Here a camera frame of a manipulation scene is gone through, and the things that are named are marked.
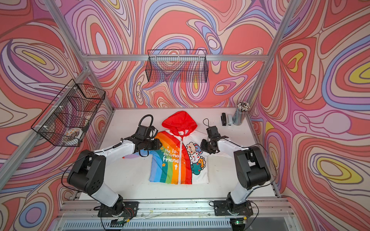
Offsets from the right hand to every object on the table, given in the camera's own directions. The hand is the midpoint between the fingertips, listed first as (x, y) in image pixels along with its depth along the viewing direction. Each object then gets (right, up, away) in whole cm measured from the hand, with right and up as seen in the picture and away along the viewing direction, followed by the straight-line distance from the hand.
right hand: (202, 151), depth 94 cm
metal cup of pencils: (+27, +29, +2) cm, 40 cm away
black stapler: (+18, +21, +14) cm, 31 cm away
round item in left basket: (-67, +13, -24) cm, 72 cm away
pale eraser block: (+22, +21, +14) cm, 33 cm away
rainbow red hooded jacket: (-15, -5, -5) cm, 16 cm away
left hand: (-27, +4, -2) cm, 27 cm away
